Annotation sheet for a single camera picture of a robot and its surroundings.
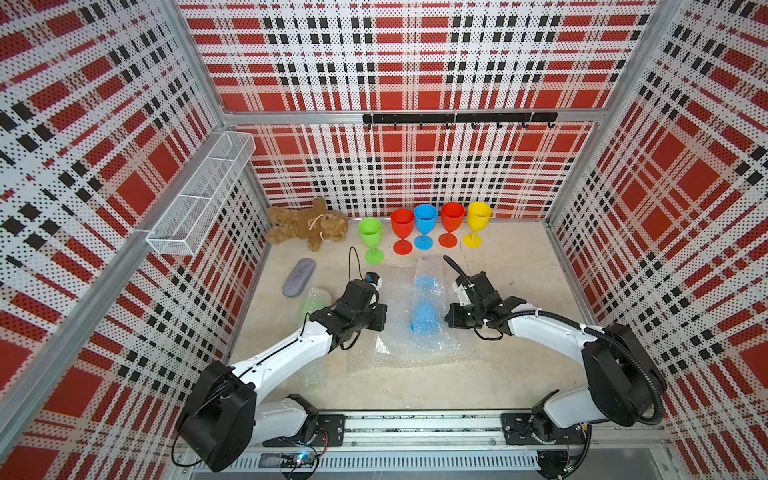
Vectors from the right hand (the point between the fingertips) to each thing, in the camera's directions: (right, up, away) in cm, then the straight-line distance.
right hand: (451, 317), depth 88 cm
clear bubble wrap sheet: (-16, -8, -4) cm, 18 cm away
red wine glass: (+3, +33, +15) cm, 36 cm away
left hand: (-19, +3, -2) cm, 20 cm away
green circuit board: (-38, -29, -18) cm, 52 cm away
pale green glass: (-41, +5, 0) cm, 41 cm away
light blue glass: (-7, +2, -5) cm, 9 cm away
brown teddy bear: (-48, +29, +23) cm, 61 cm away
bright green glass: (-25, +27, +14) cm, 39 cm away
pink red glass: (-14, +30, +13) cm, 36 cm away
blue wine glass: (-6, +32, +16) cm, 36 cm away
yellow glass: (+12, +32, +14) cm, 37 cm away
